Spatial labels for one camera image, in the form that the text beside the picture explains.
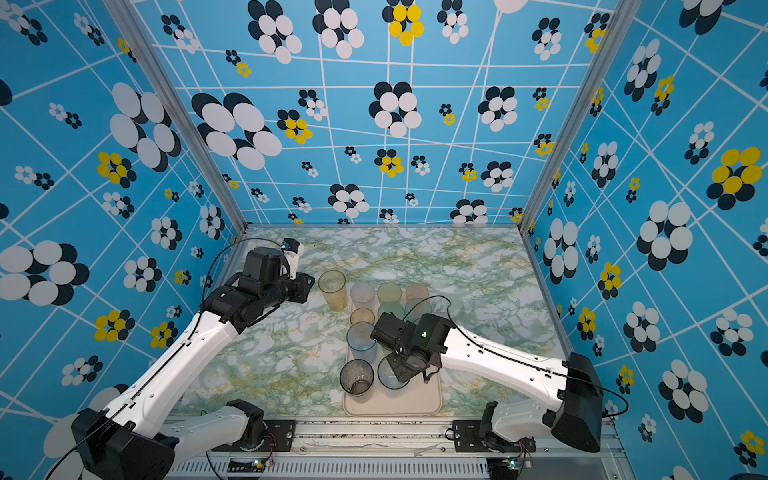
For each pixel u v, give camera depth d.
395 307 0.87
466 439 0.73
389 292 0.91
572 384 0.39
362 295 0.95
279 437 0.73
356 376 0.81
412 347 0.53
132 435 0.37
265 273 0.57
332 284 0.96
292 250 0.67
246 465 0.72
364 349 0.77
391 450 0.72
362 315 0.91
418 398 0.79
